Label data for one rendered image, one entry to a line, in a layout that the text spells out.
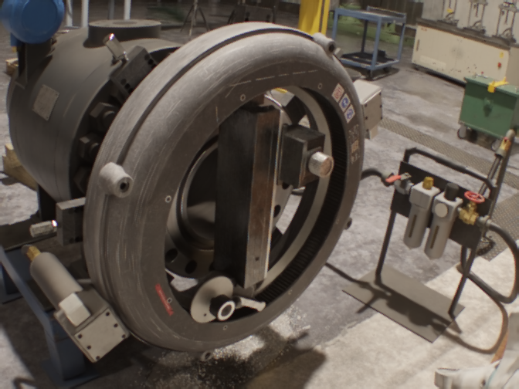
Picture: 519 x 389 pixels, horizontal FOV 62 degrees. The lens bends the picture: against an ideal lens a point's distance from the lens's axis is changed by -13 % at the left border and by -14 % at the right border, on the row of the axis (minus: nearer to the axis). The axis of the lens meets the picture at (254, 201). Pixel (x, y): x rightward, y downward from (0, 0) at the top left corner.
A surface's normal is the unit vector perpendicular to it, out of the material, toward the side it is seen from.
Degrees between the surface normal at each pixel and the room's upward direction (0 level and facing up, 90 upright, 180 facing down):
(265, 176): 90
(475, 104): 90
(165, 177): 90
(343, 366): 0
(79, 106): 55
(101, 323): 90
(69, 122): 65
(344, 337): 0
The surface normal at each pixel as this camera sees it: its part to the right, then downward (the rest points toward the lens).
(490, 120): -0.66, 0.27
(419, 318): 0.10, -0.89
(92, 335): 0.70, 0.38
